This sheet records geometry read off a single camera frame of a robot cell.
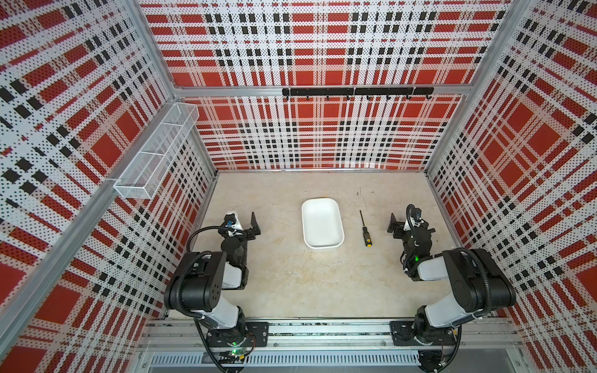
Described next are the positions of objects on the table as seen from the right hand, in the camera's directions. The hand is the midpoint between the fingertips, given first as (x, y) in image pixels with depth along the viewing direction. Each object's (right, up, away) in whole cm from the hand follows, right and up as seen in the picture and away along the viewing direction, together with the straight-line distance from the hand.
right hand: (407, 214), depth 92 cm
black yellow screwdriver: (-15, -11, +2) cm, 19 cm away
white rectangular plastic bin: (-33, -5, +13) cm, 36 cm away
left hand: (-64, 0, -2) cm, 65 cm away
